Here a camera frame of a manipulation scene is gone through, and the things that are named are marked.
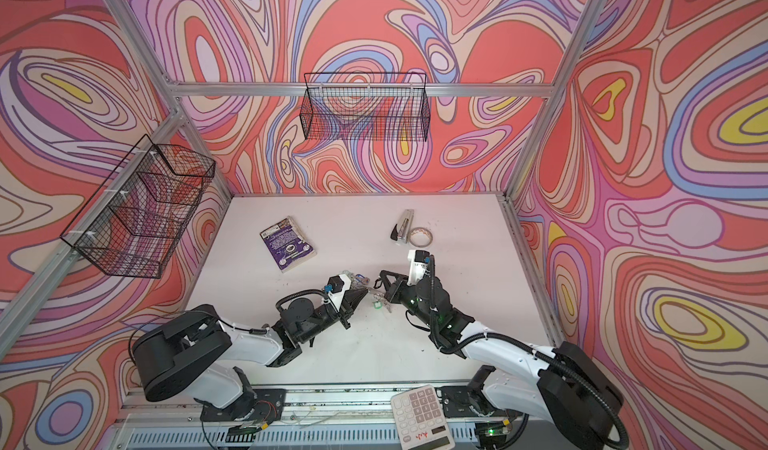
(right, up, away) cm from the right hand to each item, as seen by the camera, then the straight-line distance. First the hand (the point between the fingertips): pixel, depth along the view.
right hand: (383, 279), depth 79 cm
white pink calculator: (+9, -32, -9) cm, 35 cm away
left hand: (-3, -3, 0) cm, 4 cm away
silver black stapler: (+7, +13, +28) cm, 32 cm away
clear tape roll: (+13, +10, +28) cm, 33 cm away
